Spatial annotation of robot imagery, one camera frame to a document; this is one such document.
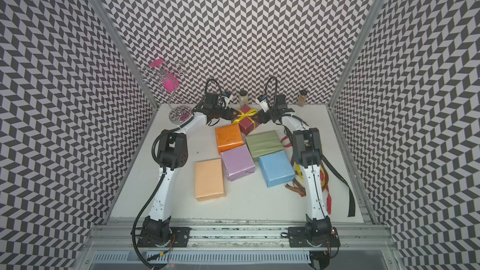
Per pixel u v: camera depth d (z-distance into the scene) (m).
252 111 1.02
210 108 0.87
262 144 0.91
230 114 0.96
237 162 0.87
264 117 0.96
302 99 1.12
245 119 1.04
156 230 0.63
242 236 0.75
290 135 1.05
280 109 0.88
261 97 0.96
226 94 0.96
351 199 0.83
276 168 0.86
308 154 0.64
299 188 0.87
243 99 1.12
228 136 0.95
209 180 0.83
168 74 1.05
